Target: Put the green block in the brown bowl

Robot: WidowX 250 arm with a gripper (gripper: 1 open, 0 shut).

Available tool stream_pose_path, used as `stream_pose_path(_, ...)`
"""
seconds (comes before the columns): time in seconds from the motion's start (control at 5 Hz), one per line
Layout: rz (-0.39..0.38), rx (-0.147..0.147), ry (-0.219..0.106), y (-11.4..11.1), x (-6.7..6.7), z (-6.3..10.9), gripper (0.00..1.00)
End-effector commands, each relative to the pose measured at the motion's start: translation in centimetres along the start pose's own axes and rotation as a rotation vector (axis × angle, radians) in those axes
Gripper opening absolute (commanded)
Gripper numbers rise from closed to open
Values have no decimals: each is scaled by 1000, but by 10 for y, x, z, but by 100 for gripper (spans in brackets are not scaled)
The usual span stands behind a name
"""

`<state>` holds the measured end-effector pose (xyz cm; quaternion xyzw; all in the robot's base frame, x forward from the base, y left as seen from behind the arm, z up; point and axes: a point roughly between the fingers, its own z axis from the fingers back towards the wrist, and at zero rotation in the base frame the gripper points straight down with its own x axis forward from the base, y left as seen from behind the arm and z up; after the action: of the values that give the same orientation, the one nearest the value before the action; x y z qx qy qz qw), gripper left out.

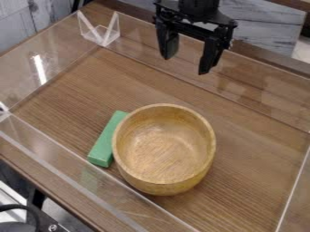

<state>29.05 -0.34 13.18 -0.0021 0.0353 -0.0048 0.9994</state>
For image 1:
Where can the brown wooden bowl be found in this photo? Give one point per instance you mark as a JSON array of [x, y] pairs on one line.
[[163, 147]]

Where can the clear acrylic tray walls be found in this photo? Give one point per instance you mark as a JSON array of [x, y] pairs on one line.
[[62, 86]]

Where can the clear acrylic corner bracket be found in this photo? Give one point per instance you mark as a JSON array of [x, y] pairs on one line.
[[102, 35]]

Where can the green rectangular block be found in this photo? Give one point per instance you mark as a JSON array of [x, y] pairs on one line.
[[101, 153]]

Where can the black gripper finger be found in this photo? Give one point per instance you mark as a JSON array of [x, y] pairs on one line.
[[217, 41], [167, 42]]

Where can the black table leg frame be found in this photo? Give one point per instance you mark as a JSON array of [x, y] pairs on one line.
[[44, 222]]

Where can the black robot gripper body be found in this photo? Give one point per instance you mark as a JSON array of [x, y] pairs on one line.
[[197, 18]]

